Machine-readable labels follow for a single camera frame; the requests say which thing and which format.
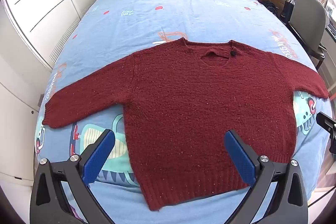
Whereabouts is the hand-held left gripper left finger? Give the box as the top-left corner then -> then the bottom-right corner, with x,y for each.
30,129 -> 116,224

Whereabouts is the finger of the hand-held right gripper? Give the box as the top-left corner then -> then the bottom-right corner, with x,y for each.
316,112 -> 336,135

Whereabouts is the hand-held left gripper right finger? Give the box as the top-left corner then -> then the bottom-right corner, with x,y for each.
224,130 -> 308,224

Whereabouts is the dark red knitted sweater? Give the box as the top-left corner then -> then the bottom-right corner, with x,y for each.
42,38 -> 330,212

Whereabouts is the grey chair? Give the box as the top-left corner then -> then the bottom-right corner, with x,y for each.
287,0 -> 332,69

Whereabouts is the dark blue shopping bag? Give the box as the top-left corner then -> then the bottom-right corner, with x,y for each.
280,1 -> 295,25

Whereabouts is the black backpack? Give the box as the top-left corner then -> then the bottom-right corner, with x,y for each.
261,0 -> 279,16

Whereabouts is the bed with blue printed sheet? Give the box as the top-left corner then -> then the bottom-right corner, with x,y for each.
34,0 -> 334,224

